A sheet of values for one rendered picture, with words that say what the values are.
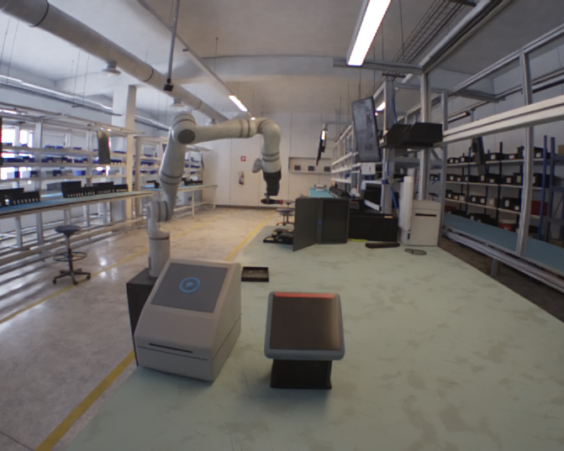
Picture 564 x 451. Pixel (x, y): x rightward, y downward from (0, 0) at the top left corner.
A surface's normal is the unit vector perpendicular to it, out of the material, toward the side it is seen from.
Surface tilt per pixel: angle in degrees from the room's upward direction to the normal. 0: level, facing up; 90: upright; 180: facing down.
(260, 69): 90
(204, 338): 41
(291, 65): 90
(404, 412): 0
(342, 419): 0
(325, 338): 32
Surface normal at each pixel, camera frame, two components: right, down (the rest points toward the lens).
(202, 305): -0.04, -0.79
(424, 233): -0.08, 0.15
